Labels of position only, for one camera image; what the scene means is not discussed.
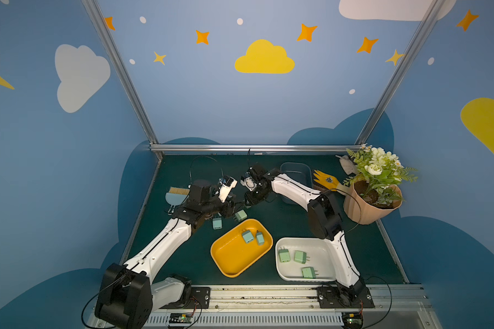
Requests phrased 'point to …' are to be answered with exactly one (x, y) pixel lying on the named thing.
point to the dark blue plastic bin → (301, 172)
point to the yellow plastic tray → (232, 253)
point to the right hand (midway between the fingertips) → (251, 199)
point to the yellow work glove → (328, 181)
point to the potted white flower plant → (377, 184)
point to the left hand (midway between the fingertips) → (238, 196)
